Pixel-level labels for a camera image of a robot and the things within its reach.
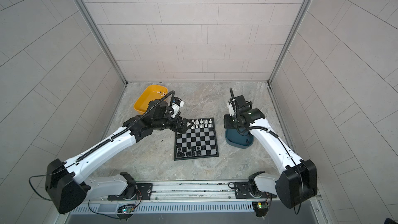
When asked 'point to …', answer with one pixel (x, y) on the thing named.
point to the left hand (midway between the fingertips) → (191, 120)
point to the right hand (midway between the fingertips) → (224, 123)
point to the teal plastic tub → (235, 139)
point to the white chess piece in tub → (160, 92)
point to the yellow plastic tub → (152, 92)
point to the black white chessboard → (198, 142)
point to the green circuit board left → (127, 210)
